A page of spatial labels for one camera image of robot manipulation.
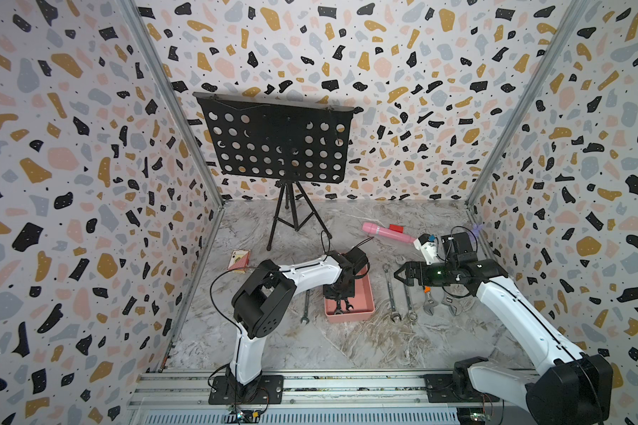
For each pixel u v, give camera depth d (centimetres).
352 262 70
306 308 90
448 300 92
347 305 90
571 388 39
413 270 71
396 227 112
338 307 90
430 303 90
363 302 91
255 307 50
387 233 110
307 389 75
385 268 100
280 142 75
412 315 88
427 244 74
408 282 71
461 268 60
